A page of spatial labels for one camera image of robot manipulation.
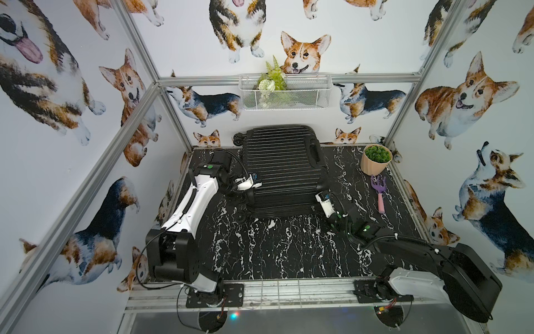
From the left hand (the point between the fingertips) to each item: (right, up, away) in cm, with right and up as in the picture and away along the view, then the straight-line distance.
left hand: (245, 189), depth 84 cm
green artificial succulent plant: (+63, +15, +20) cm, 68 cm away
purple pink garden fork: (+64, 0, +20) cm, 67 cm away
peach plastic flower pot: (+60, +8, +19) cm, 63 cm away
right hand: (+28, -9, 0) cm, 29 cm away
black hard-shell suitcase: (+18, +11, +3) cm, 22 cm away
